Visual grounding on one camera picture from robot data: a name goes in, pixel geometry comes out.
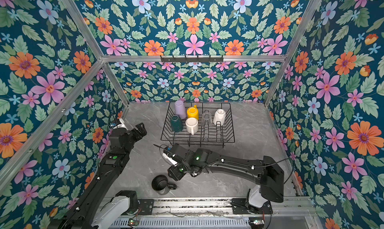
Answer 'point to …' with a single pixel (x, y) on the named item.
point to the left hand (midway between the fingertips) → (138, 123)
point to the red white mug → (192, 125)
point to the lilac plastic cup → (180, 109)
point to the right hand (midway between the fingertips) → (171, 170)
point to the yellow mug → (192, 112)
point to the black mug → (160, 184)
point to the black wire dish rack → (212, 135)
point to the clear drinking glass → (206, 120)
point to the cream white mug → (219, 117)
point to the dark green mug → (176, 123)
